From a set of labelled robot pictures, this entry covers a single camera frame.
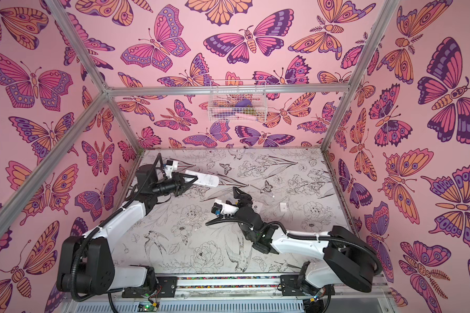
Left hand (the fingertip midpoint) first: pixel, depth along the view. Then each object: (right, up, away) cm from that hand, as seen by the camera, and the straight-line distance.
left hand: (198, 177), depth 79 cm
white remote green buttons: (+3, -1, +1) cm, 4 cm away
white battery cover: (+38, -15, +16) cm, 44 cm away
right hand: (+15, -5, -1) cm, 16 cm away
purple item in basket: (+19, +36, +17) cm, 44 cm away
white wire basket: (+15, +37, +19) cm, 44 cm away
